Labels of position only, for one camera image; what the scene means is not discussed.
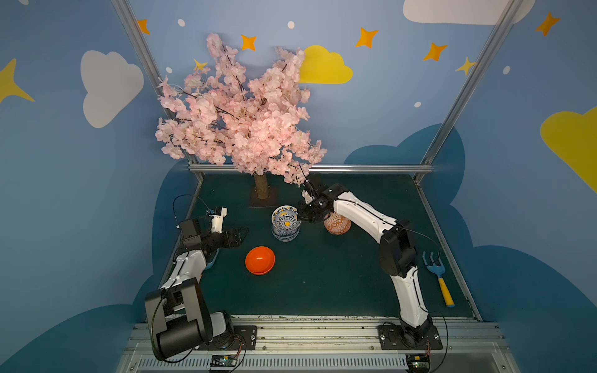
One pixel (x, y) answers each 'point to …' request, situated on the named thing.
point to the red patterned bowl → (336, 224)
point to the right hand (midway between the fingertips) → (298, 216)
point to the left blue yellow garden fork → (211, 263)
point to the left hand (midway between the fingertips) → (238, 227)
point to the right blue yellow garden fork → (438, 268)
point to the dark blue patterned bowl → (288, 240)
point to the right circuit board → (418, 363)
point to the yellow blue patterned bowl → (285, 210)
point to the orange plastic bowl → (260, 260)
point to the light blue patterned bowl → (287, 237)
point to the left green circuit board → (223, 360)
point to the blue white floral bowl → (285, 222)
